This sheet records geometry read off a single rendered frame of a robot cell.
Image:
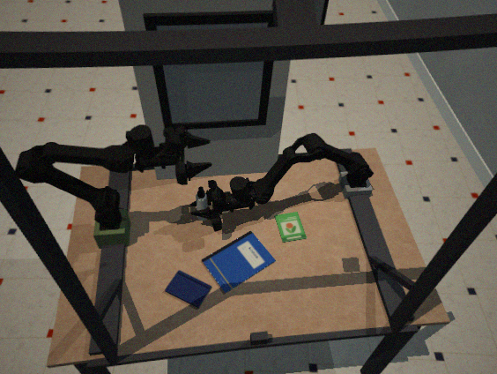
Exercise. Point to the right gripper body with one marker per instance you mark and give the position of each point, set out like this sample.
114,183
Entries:
214,212

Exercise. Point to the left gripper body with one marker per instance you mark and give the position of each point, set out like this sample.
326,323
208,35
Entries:
180,167

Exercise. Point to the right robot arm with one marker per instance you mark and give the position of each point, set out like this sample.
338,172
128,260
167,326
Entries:
262,189

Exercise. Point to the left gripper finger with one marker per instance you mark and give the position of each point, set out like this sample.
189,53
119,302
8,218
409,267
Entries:
194,141
195,168

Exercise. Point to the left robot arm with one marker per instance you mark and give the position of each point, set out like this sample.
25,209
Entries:
116,158

